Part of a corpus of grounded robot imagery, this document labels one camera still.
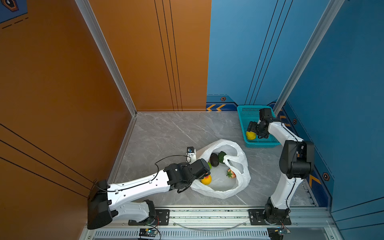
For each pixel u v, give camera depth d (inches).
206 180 31.9
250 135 39.0
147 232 27.8
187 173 21.3
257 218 28.5
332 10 27.6
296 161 20.4
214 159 35.9
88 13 28.0
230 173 32.7
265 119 28.6
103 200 15.8
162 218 28.9
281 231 27.4
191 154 26.3
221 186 32.9
